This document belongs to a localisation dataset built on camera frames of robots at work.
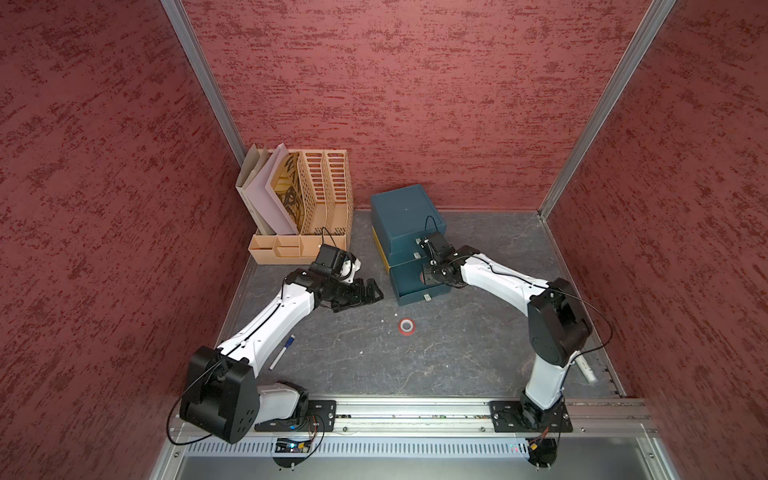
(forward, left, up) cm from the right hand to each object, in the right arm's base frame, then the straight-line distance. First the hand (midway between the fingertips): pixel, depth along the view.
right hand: (434, 278), depth 93 cm
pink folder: (+18, +53, +11) cm, 57 cm away
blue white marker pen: (-18, +45, -5) cm, 48 cm away
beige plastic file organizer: (+41, +39, +3) cm, 57 cm away
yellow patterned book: (+30, +49, +15) cm, 59 cm away
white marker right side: (-27, -40, -7) cm, 49 cm away
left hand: (-12, +20, +6) cm, 24 cm away
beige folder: (+29, +57, +25) cm, 68 cm away
